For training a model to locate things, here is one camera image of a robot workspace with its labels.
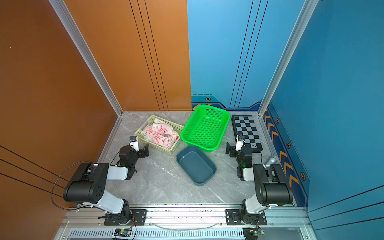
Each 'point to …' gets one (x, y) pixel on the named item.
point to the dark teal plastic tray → (197, 167)
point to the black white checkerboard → (245, 125)
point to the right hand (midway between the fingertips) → (235, 142)
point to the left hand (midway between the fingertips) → (141, 142)
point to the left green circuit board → (122, 232)
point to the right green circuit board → (252, 233)
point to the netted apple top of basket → (162, 127)
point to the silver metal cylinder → (272, 160)
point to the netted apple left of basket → (148, 131)
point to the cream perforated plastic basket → (176, 127)
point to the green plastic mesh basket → (205, 127)
